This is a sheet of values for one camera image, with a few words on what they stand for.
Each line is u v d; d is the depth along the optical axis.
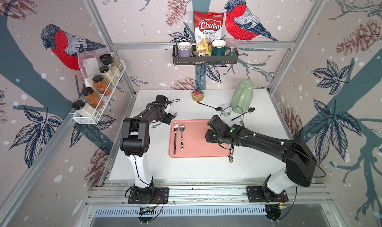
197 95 1.14
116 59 0.85
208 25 0.78
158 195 0.73
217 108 1.09
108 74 0.76
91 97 0.65
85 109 0.61
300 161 0.43
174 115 1.06
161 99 0.82
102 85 0.71
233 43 0.85
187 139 0.93
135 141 0.54
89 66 0.69
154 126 1.01
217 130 0.65
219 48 0.80
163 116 0.87
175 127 1.00
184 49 0.80
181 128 0.98
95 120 0.66
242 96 0.90
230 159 0.86
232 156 0.86
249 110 1.07
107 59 0.79
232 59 0.88
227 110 1.02
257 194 0.73
